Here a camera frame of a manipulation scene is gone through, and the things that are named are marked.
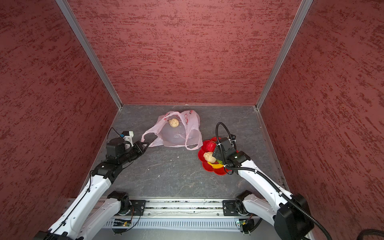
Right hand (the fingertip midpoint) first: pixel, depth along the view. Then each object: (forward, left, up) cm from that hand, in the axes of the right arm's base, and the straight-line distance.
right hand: (220, 155), depth 83 cm
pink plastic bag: (+25, +27, -7) cm, 37 cm away
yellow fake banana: (-4, +2, -6) cm, 8 cm away
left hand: (+3, +39, +8) cm, 40 cm away
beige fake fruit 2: (+28, +29, -3) cm, 40 cm away
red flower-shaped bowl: (-6, -1, -8) cm, 10 cm away
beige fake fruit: (+1, +6, -3) cm, 7 cm away
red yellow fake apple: (+7, +6, -2) cm, 10 cm away
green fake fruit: (-2, 0, -4) cm, 5 cm away
